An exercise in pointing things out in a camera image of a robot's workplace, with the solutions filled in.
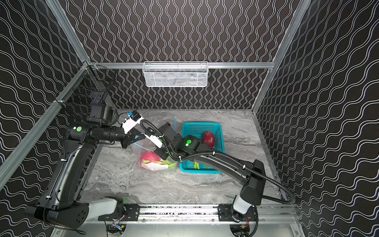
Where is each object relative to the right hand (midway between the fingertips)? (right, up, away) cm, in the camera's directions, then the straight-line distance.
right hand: (158, 143), depth 71 cm
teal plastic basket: (+21, +6, +32) cm, 39 cm away
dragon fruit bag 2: (-3, -10, +1) cm, 10 cm away
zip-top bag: (+4, +11, +39) cm, 41 cm away
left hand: (-4, +4, -7) cm, 9 cm away
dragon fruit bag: (-5, -7, +2) cm, 9 cm away
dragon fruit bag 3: (+19, -15, +15) cm, 28 cm away
